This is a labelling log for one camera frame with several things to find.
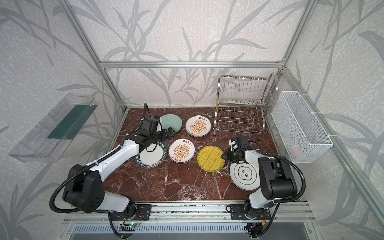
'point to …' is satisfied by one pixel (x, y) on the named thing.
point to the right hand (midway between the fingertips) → (223, 152)
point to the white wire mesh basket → (303, 139)
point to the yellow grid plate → (209, 159)
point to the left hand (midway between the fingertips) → (171, 129)
